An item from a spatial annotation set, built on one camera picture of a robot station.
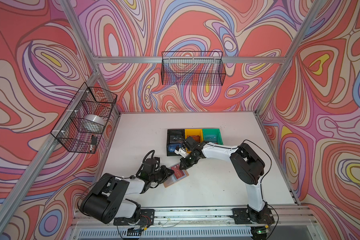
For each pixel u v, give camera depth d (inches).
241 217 28.9
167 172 32.3
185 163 32.3
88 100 29.0
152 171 28.9
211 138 40.0
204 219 28.9
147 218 28.5
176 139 40.0
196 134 38.9
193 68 37.8
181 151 33.8
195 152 27.7
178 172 34.5
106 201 17.2
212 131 40.0
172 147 37.9
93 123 27.7
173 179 33.8
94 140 28.5
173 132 41.2
